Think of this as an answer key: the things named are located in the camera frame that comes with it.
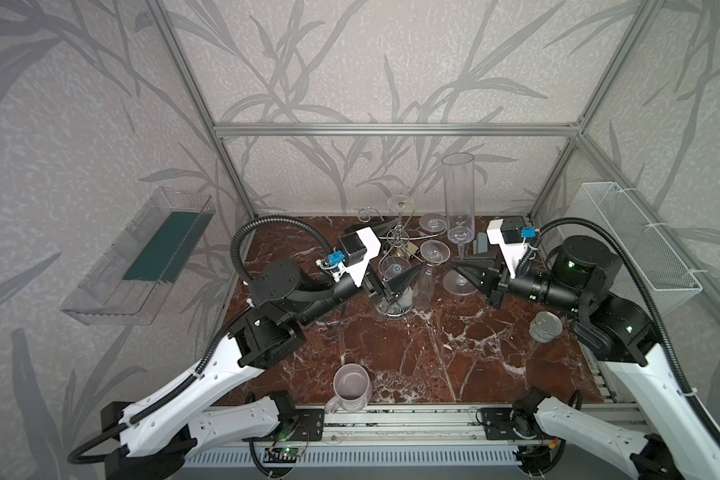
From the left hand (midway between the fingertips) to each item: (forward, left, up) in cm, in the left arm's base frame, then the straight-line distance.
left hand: (412, 236), depth 45 cm
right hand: (+4, -9, -9) cm, 13 cm away
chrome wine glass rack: (+16, -2, -54) cm, 56 cm away
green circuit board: (-24, +25, -52) cm, 63 cm away
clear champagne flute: (+12, -7, -20) cm, 25 cm away
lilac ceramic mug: (-11, +11, -50) cm, 52 cm away
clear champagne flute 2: (+22, -9, -21) cm, 32 cm away
